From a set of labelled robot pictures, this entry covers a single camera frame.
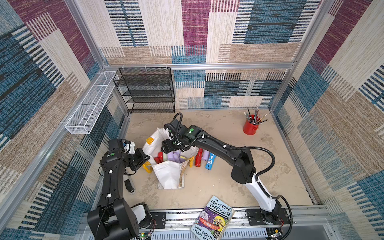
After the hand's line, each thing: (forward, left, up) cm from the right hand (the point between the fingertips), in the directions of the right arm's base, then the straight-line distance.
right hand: (170, 149), depth 84 cm
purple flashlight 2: (-3, -7, -5) cm, 9 cm away
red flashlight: (-1, -16, -10) cm, 19 cm away
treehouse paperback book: (-33, -22, -11) cm, 41 cm away
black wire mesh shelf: (+45, +20, +6) cm, 50 cm away
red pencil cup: (+19, -51, -4) cm, 54 cm away
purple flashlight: (-3, -2, -3) cm, 5 cm away
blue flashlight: (-3, -23, -10) cm, 25 cm away
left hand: (-5, +10, 0) cm, 11 cm away
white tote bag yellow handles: (-12, 0, -5) cm, 13 cm away
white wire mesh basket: (+3, +38, +21) cm, 44 cm away
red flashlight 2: (-2, +6, -6) cm, 9 cm away
